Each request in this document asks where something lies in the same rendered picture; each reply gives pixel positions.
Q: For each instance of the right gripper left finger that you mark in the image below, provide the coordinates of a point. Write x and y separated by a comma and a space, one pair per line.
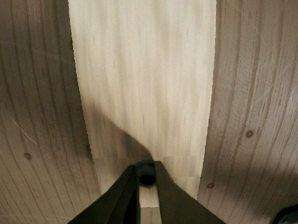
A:
111, 206

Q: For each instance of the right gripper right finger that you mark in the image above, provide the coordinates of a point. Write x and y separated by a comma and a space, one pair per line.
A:
176, 205

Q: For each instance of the pale wooden slat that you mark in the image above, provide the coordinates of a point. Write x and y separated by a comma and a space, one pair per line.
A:
145, 71

